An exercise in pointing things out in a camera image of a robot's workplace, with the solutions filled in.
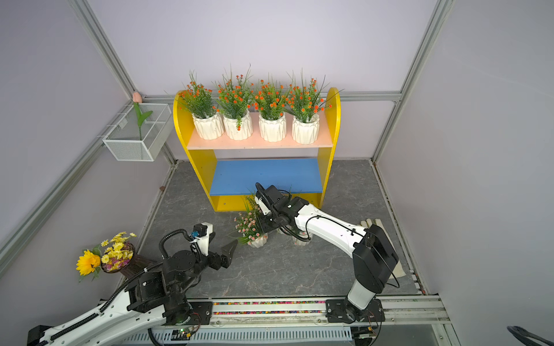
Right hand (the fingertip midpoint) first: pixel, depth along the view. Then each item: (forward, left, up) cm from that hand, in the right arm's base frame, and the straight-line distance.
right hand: (260, 222), depth 81 cm
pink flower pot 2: (-8, -8, +9) cm, 14 cm away
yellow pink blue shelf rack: (+26, +15, +1) cm, 30 cm away
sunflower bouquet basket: (-16, +41, +10) cm, 45 cm away
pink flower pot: (-5, +3, +7) cm, 9 cm away
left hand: (-9, +10, +5) cm, 14 cm away
